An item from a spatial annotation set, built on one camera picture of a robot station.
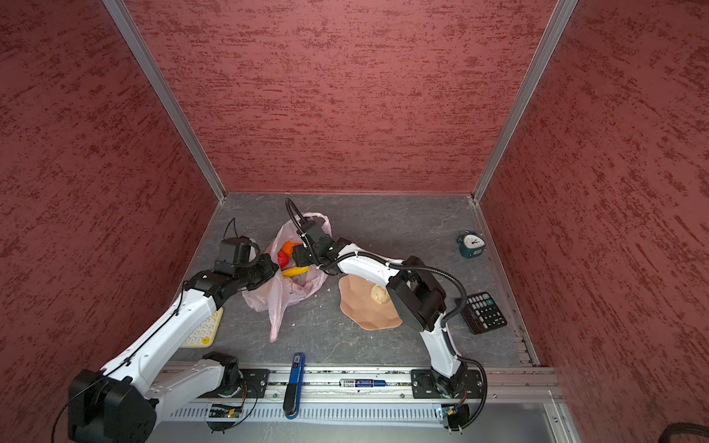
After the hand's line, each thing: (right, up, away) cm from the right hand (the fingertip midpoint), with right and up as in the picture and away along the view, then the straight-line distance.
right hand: (300, 258), depth 89 cm
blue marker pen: (+19, -32, -15) cm, 40 cm away
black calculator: (+59, -17, -4) cm, 62 cm away
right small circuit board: (+47, -40, -17) cm, 64 cm away
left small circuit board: (-17, -39, -16) cm, 46 cm away
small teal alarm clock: (+62, +3, +11) cm, 63 cm away
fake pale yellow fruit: (+26, -11, -4) cm, 29 cm away
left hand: (-5, -3, -7) cm, 9 cm away
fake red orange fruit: (-7, 0, +6) cm, 9 cm away
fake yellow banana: (-2, -5, +4) cm, 7 cm away
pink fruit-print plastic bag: (-4, -9, -14) cm, 17 cm away
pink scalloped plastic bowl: (+19, -15, -2) cm, 24 cm away
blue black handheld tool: (+2, -34, -17) cm, 38 cm away
